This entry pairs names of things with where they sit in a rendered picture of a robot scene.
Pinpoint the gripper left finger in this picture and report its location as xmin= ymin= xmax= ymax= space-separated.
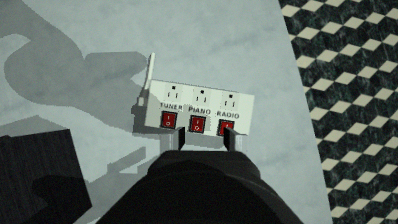
xmin=160 ymin=127 xmax=185 ymax=155

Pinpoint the white power strip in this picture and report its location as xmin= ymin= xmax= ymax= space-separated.
xmin=138 ymin=52 xmax=254 ymax=137

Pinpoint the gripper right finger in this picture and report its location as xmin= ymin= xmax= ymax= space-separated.
xmin=223 ymin=127 xmax=248 ymax=157

